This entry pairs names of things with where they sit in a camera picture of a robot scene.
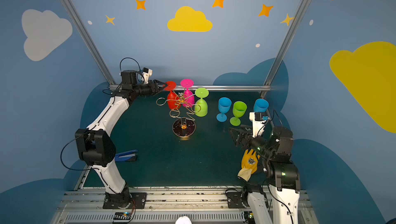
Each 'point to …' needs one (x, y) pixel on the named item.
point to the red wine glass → (173, 100)
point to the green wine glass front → (239, 108)
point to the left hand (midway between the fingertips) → (164, 84)
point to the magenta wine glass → (188, 100)
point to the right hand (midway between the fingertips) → (237, 126)
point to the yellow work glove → (249, 164)
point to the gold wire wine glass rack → (184, 125)
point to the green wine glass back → (201, 106)
